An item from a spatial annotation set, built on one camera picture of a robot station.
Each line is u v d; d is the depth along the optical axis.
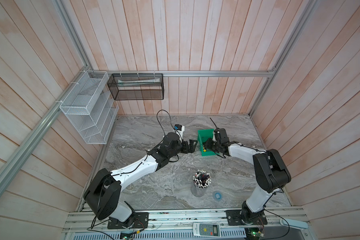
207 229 0.70
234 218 0.73
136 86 1.04
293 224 0.70
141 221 0.73
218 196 0.82
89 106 0.71
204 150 0.94
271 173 0.49
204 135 1.06
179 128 0.71
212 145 0.85
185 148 0.71
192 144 0.72
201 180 0.73
